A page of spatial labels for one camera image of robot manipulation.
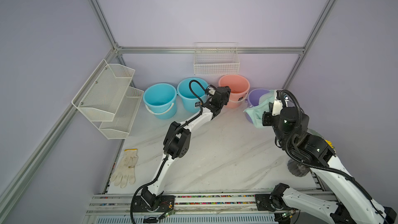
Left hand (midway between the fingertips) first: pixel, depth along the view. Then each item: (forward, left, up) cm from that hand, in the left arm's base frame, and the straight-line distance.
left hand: (230, 87), depth 93 cm
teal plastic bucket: (-4, +24, -10) cm, 27 cm away
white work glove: (-42, +59, -23) cm, 76 cm away
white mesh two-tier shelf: (-13, +69, +1) cm, 70 cm away
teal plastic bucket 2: (-3, +44, -7) cm, 44 cm away
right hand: (-29, -12, +15) cm, 34 cm away
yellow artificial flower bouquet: (-38, -40, +1) cm, 55 cm away
